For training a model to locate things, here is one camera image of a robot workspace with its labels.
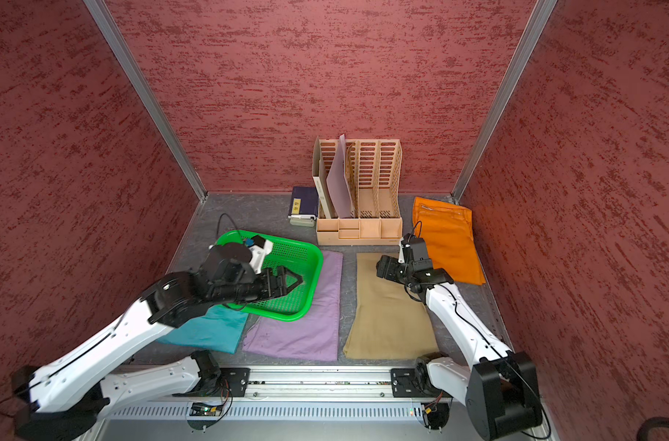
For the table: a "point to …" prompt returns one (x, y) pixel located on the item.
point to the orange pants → (448, 231)
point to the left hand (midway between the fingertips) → (290, 290)
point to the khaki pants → (390, 322)
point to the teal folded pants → (221, 328)
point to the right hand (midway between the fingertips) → (386, 272)
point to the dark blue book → (304, 201)
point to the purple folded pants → (315, 336)
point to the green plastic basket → (304, 261)
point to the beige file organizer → (374, 169)
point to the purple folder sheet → (337, 182)
